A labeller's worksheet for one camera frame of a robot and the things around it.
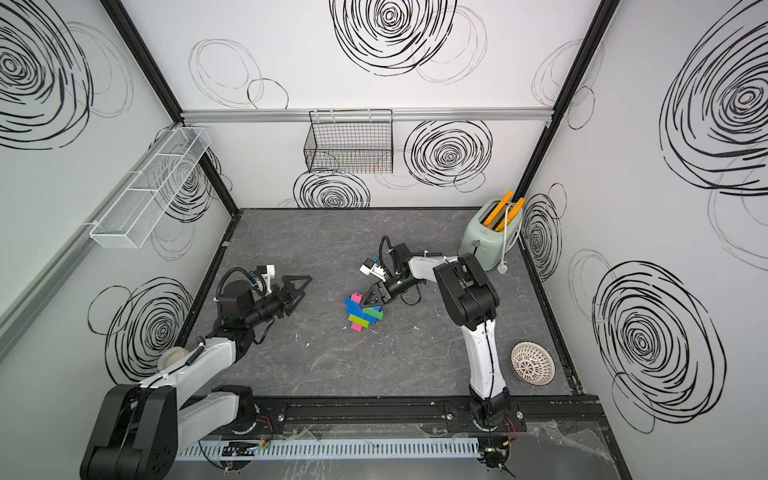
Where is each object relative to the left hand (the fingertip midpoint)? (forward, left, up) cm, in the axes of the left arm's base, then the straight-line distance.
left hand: (307, 287), depth 82 cm
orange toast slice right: (+24, -60, +8) cm, 65 cm away
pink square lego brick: (-6, -14, -12) cm, 19 cm away
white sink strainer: (-15, -63, -11) cm, 66 cm away
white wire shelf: (+5, +40, +19) cm, 45 cm away
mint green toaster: (+21, -54, +2) cm, 58 cm away
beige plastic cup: (-18, +32, -5) cm, 37 cm away
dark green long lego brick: (-4, -20, -9) cm, 22 cm away
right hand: (0, -16, -10) cm, 19 cm away
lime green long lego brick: (-5, -14, -10) cm, 18 cm away
